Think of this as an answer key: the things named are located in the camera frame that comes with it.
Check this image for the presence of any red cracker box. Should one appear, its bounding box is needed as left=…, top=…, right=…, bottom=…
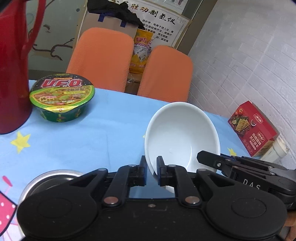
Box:
left=228, top=101, right=279, bottom=157

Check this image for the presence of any green instant noodle bowl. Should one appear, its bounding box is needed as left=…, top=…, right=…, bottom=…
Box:
left=30, top=73, right=95, bottom=123

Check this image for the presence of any white wall poster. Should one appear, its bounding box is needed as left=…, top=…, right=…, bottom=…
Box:
left=127, top=1, right=191, bottom=48

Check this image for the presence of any blue cartoon tablecloth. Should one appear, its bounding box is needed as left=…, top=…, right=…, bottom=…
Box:
left=0, top=79, right=250, bottom=241

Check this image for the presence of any person's right hand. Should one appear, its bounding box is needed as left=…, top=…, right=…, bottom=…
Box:
left=280, top=213, right=296, bottom=241

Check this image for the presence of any black cloth on bag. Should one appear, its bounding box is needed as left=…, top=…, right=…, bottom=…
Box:
left=87, top=0, right=145, bottom=30

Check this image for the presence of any white plastic cup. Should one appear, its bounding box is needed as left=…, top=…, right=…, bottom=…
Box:
left=260, top=136, right=289, bottom=163

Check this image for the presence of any brown paper bag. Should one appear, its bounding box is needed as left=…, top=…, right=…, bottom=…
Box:
left=73, top=10, right=138, bottom=47

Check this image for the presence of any orange chair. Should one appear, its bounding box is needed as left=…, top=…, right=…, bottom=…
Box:
left=66, top=27, right=134, bottom=92
left=137, top=45, right=193, bottom=102

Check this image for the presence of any red thermos jug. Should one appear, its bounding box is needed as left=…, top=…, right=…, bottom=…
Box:
left=1, top=1, right=46, bottom=135

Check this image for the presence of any white ribbed bowl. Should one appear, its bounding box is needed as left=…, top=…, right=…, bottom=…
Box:
left=144, top=102, right=220, bottom=179

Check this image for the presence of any stainless steel bowl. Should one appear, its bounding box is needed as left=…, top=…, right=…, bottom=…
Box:
left=18, top=170, right=83, bottom=204

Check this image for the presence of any right orange chair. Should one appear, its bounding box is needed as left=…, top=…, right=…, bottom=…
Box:
left=137, top=45, right=193, bottom=102

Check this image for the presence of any left orange chair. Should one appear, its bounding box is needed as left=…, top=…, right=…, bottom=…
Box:
left=66, top=27, right=134, bottom=92

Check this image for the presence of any yellow snack bag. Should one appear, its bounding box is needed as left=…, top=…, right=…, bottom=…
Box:
left=129, top=29, right=154, bottom=74

